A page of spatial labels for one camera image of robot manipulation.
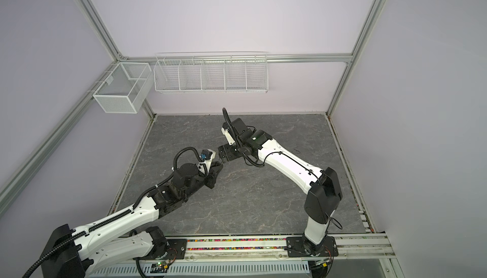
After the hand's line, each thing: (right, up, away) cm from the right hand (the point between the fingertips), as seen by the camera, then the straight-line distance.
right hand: (228, 152), depth 80 cm
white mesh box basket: (-59, +33, +23) cm, 72 cm away
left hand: (-3, -6, -2) cm, 7 cm away
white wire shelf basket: (+5, +42, +24) cm, 48 cm away
